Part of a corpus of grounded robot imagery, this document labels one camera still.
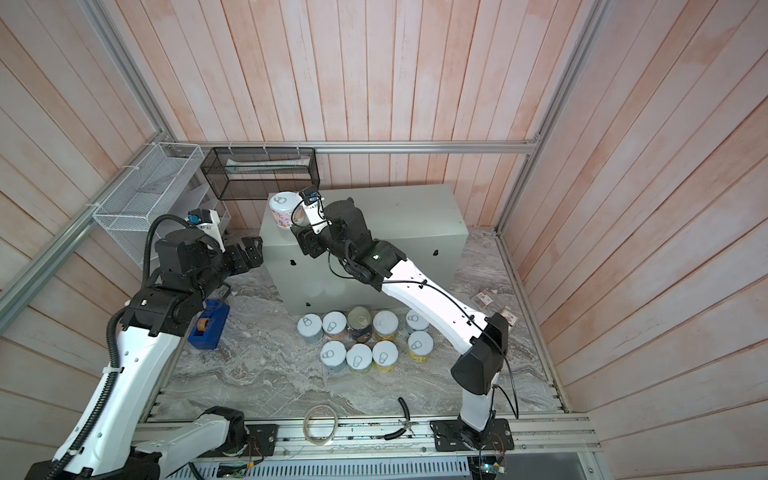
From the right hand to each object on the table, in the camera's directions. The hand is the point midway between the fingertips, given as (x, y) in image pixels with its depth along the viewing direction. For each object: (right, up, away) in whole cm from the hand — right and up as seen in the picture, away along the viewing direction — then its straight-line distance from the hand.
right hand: (302, 222), depth 68 cm
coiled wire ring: (+6, -51, +8) cm, 52 cm away
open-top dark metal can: (+13, -27, +15) cm, 33 cm away
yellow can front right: (+20, -36, +13) cm, 43 cm away
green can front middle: (+12, -36, +13) cm, 41 cm away
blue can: (+5, -36, +13) cm, 39 cm away
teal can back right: (+29, -28, +20) cm, 45 cm away
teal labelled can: (-3, -30, +20) cm, 36 cm away
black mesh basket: (-27, +22, +36) cm, 50 cm away
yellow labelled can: (+30, -34, +15) cm, 48 cm away
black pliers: (+25, -52, +8) cm, 58 cm away
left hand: (-13, -6, -1) cm, 14 cm away
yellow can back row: (+20, -28, +18) cm, 39 cm away
